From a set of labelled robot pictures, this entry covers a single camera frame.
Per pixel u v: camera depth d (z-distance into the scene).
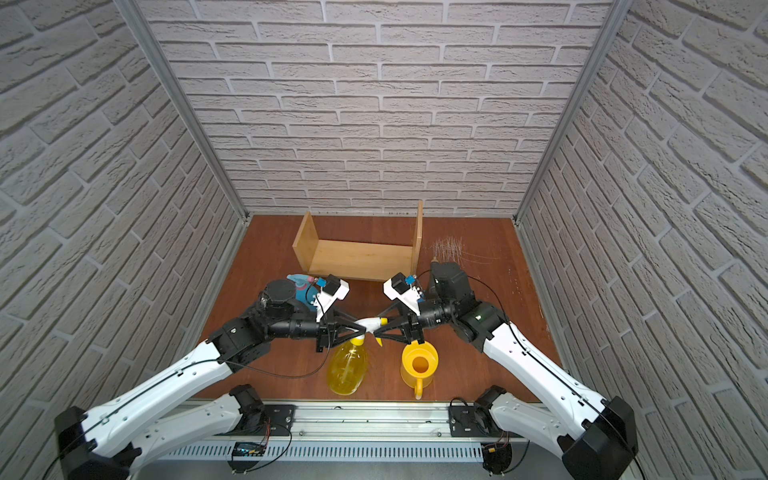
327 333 0.56
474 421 0.65
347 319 0.62
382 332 0.60
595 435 0.38
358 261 0.95
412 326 0.57
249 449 0.72
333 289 0.57
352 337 0.61
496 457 0.70
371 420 0.76
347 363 0.63
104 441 0.39
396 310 0.62
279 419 0.74
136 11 0.70
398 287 0.56
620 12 0.69
